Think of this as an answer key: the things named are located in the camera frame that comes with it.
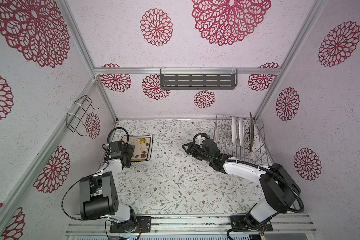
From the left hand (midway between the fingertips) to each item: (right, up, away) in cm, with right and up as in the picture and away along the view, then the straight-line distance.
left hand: (133, 153), depth 94 cm
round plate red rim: (+69, +13, +1) cm, 70 cm away
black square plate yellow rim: (+77, +13, +3) cm, 78 cm away
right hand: (+32, +5, -10) cm, 34 cm away
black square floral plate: (+4, +3, +7) cm, 9 cm away
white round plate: (+64, +14, +1) cm, 66 cm away
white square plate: (+10, +10, +13) cm, 19 cm away
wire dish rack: (+80, -1, -1) cm, 80 cm away
